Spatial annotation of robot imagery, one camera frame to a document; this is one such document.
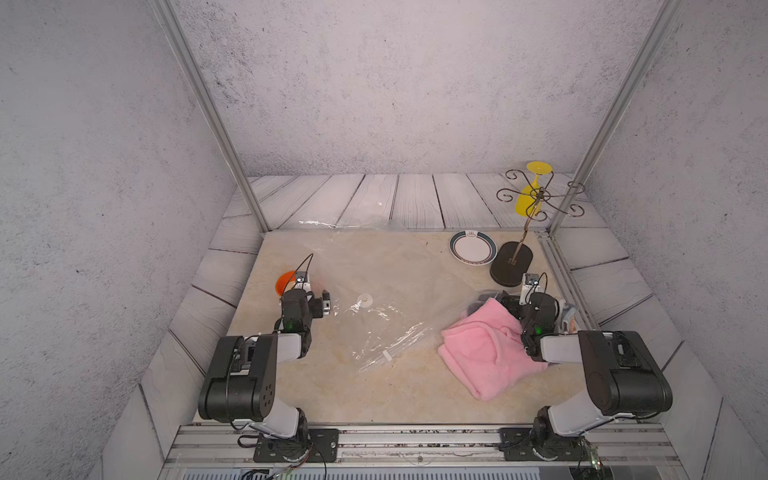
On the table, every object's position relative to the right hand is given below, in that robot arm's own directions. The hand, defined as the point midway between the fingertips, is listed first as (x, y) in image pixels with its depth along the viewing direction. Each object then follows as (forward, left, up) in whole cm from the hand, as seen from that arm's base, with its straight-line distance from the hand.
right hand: (522, 290), depth 94 cm
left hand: (-1, +65, +1) cm, 65 cm away
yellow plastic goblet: (+17, 0, +23) cm, 28 cm away
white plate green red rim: (+24, +10, -7) cm, 27 cm away
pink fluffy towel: (-19, +14, +1) cm, 24 cm away
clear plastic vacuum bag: (+4, +41, -5) cm, 41 cm away
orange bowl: (+4, +75, -1) cm, 76 cm away
